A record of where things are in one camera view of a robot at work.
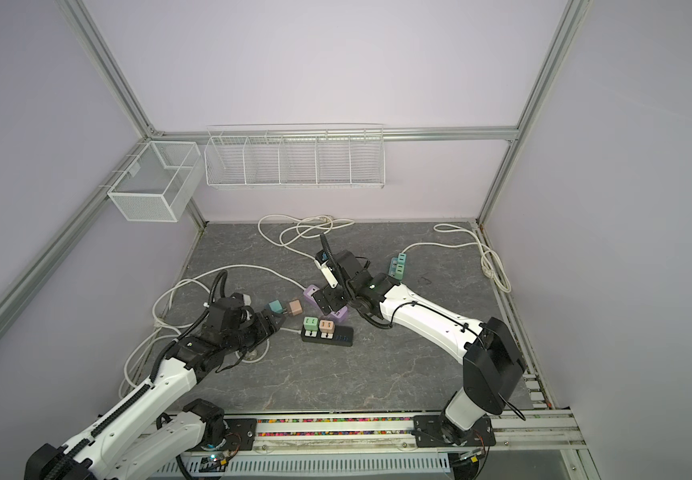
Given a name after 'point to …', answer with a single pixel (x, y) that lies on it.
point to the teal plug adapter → (276, 306)
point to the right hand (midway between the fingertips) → (331, 288)
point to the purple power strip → (337, 315)
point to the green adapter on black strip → (311, 326)
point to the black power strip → (343, 336)
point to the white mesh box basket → (159, 182)
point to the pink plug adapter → (296, 307)
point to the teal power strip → (397, 266)
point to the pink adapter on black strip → (327, 329)
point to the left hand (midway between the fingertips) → (278, 327)
